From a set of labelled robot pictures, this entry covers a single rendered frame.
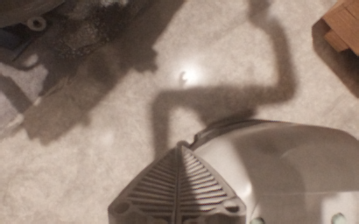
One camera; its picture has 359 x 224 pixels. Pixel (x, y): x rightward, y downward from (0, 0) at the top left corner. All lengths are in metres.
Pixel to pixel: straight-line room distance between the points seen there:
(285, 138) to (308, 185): 0.07
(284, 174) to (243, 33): 0.56
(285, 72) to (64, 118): 0.97
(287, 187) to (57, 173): 0.81
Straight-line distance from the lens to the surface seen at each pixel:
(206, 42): 0.63
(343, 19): 0.82
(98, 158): 0.69
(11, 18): 0.47
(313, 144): 0.31
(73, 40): 0.79
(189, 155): 0.16
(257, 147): 0.26
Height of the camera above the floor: 0.55
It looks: 89 degrees down
